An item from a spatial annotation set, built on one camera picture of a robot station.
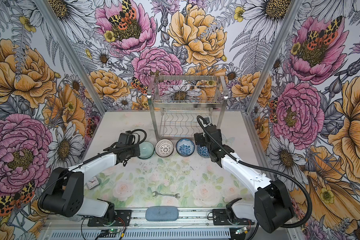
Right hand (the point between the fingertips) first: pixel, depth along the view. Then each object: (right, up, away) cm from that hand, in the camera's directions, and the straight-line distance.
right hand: (205, 136), depth 85 cm
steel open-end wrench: (-16, -32, -4) cm, 36 cm away
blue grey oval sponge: (-22, -36, -12) cm, 45 cm away
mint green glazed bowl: (-35, -9, +9) cm, 37 cm away
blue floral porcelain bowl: (-11, -8, +11) cm, 18 cm away
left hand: (-41, -11, +7) cm, 43 cm away
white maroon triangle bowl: (-24, -9, +11) cm, 28 cm away
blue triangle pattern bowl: (0, -11, +11) cm, 16 cm away
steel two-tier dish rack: (-15, +24, +34) cm, 44 cm away
